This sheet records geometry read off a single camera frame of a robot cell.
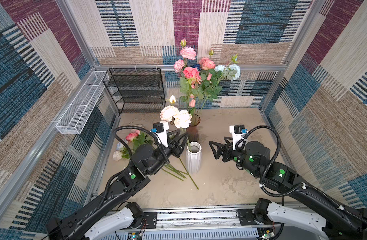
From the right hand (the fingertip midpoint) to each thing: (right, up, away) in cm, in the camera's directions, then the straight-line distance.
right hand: (217, 143), depth 65 cm
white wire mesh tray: (-65, +10, +4) cm, 66 cm away
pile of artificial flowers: (-47, 0, +34) cm, 58 cm away
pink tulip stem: (-10, +19, +18) cm, 28 cm away
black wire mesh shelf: (-49, +33, +44) cm, 73 cm away
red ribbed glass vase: (-9, +5, +25) cm, 27 cm away
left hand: (-14, +6, -5) cm, 16 cm away
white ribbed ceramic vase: (-10, -7, +8) cm, 14 cm away
